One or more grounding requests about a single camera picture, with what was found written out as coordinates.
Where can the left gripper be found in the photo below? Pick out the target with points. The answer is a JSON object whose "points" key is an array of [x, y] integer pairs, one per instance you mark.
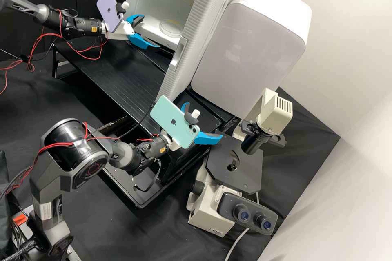
{"points": [[124, 30]]}

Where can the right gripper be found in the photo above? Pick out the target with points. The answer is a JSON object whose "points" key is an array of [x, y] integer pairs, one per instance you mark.
{"points": [[174, 145]]}

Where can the petri dish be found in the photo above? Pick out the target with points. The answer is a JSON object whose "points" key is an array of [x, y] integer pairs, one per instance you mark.
{"points": [[170, 28]]}

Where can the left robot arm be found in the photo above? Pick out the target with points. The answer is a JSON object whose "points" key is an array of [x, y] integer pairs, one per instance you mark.
{"points": [[46, 13]]}

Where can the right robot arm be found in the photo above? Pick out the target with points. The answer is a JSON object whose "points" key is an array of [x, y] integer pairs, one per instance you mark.
{"points": [[73, 147]]}

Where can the incubator door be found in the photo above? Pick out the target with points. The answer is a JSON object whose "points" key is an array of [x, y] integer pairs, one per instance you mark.
{"points": [[196, 28]]}

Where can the black tray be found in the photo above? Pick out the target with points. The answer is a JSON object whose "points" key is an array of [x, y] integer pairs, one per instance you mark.
{"points": [[147, 195]]}

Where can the cream microscope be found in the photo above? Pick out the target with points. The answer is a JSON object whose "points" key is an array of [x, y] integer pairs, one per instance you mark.
{"points": [[211, 212]]}

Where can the white box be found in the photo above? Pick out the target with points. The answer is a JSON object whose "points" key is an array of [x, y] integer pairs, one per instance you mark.
{"points": [[251, 44]]}

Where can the right wrist camera phone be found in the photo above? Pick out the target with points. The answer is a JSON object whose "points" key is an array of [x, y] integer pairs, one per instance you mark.
{"points": [[171, 120]]}

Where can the wrist camera phone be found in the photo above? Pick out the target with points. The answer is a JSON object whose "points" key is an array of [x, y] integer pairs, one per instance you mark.
{"points": [[108, 10], [171, 120]]}

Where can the left wrist camera phone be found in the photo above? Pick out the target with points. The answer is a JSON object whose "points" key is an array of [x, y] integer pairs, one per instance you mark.
{"points": [[108, 10]]}

